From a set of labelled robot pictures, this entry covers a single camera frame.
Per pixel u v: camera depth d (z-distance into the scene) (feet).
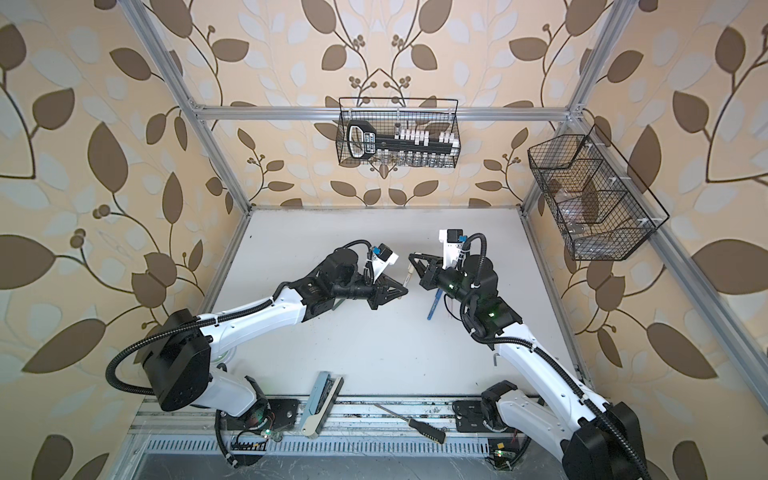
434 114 2.99
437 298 3.15
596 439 1.25
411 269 2.37
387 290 2.32
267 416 2.38
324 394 2.42
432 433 2.31
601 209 2.72
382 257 2.23
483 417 2.41
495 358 2.75
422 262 2.37
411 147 2.74
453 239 2.12
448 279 2.14
